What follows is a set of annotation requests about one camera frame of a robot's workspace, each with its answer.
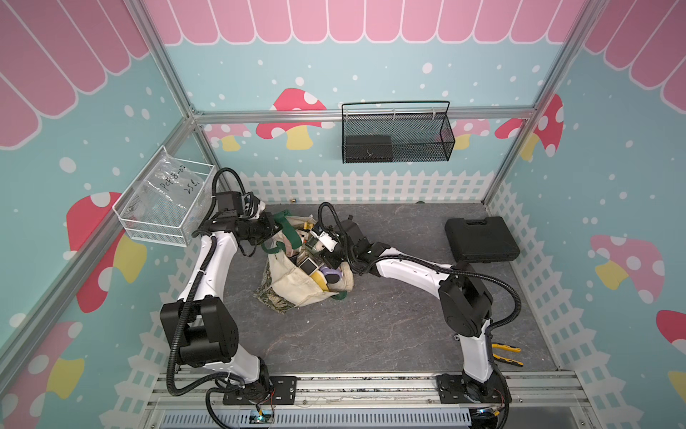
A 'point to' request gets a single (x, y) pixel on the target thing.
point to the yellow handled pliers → (503, 359)
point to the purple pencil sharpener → (331, 275)
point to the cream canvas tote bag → (293, 276)
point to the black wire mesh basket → (401, 131)
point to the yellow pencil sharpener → (321, 280)
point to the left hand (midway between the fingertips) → (282, 229)
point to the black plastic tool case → (481, 240)
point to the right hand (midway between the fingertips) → (321, 247)
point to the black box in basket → (368, 148)
